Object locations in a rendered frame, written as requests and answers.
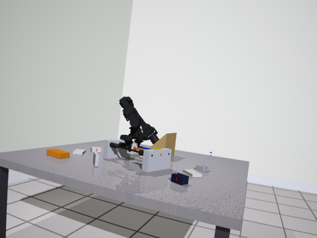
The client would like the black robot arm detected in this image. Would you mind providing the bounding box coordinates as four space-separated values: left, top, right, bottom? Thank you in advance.
119 96 159 145

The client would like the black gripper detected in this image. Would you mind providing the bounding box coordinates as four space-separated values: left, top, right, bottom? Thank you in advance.
120 126 144 149

